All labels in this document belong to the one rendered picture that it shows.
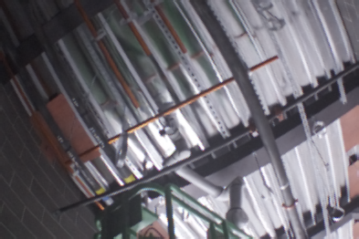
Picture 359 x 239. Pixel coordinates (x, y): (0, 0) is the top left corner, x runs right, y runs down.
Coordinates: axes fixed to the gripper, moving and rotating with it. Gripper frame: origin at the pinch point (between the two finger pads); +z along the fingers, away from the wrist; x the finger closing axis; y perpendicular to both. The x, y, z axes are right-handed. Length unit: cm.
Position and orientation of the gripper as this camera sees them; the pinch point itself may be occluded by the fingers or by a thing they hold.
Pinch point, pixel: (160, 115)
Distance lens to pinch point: 294.6
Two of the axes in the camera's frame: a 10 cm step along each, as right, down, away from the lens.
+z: -4.3, -6.3, -6.4
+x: 1.8, 6.3, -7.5
